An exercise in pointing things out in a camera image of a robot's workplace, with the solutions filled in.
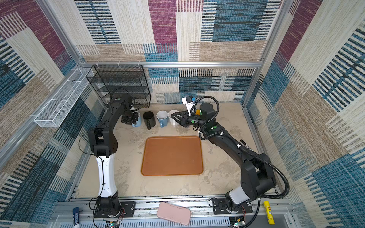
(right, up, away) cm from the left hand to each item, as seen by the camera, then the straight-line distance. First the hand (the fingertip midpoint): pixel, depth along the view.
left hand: (135, 120), depth 100 cm
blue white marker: (-20, -45, -28) cm, 57 cm away
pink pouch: (+29, -46, -28) cm, 61 cm away
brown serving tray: (+26, -23, -8) cm, 36 cm away
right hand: (+28, +2, -25) cm, 38 cm away
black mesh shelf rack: (-21, +29, +7) cm, 36 cm away
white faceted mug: (+27, -1, -2) cm, 27 cm away
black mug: (+10, +1, +2) cm, 10 cm away
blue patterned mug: (+19, +2, +4) cm, 19 cm away
